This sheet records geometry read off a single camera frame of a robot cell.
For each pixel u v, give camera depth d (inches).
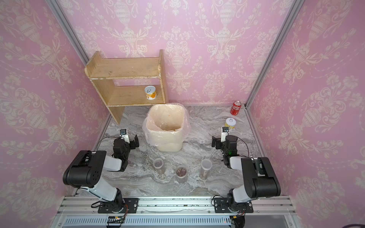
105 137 40.5
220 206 28.7
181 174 30.0
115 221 28.7
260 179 17.9
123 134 31.9
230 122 40.5
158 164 31.1
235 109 42.6
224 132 32.0
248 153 37.0
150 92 36.2
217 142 33.5
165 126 38.5
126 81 42.8
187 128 31.2
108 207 26.9
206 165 27.9
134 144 35.0
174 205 29.9
